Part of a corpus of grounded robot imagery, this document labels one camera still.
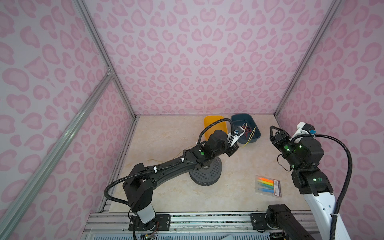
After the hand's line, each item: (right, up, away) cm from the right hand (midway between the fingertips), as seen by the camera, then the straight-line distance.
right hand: (272, 127), depth 65 cm
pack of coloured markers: (+7, -33, +19) cm, 39 cm away
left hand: (-12, -4, +7) cm, 15 cm away
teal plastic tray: (-2, +6, +45) cm, 46 cm away
